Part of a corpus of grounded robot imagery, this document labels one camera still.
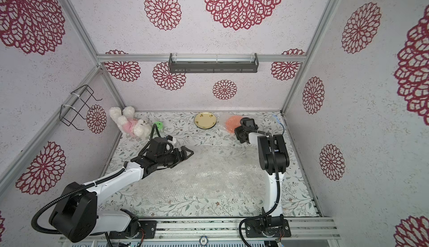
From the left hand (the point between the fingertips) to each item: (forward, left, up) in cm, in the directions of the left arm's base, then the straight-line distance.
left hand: (188, 156), depth 84 cm
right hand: (+26, -26, -10) cm, 38 cm away
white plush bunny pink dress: (+23, +39, 0) cm, 45 cm away
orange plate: (+32, -25, -11) cm, 42 cm away
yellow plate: (+33, -7, -11) cm, 36 cm away
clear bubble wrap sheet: (-5, -17, -11) cm, 21 cm away
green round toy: (+27, +22, -8) cm, 36 cm away
